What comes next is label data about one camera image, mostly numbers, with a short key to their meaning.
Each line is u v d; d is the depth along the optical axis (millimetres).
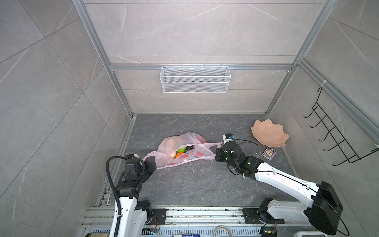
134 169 575
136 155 722
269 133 1081
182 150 947
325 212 388
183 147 851
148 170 685
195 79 1007
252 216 730
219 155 705
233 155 583
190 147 979
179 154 897
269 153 953
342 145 642
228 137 703
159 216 733
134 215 595
